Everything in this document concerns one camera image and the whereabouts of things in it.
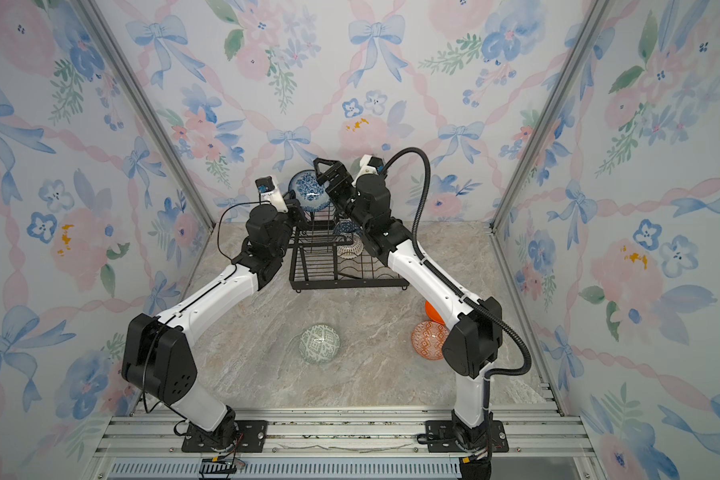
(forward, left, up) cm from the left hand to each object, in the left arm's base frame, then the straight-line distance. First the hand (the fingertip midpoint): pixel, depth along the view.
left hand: (294, 188), depth 77 cm
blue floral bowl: (+3, -3, -3) cm, 5 cm away
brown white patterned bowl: (+9, -14, -35) cm, 38 cm away
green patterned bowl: (-27, -5, -36) cm, 45 cm away
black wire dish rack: (+6, -5, -33) cm, 34 cm away
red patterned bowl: (-25, -38, -36) cm, 58 cm away
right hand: (-3, -7, +8) cm, 11 cm away
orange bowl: (-18, -40, -34) cm, 55 cm away
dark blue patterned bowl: (+18, -13, -32) cm, 39 cm away
